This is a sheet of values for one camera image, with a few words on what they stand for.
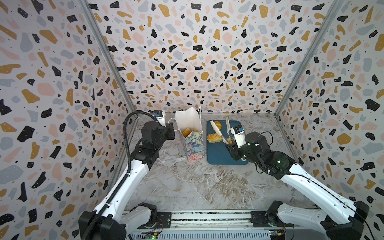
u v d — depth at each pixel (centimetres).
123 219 49
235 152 62
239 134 60
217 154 97
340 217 39
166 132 61
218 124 108
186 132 95
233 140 62
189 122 97
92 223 35
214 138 100
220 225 73
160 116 63
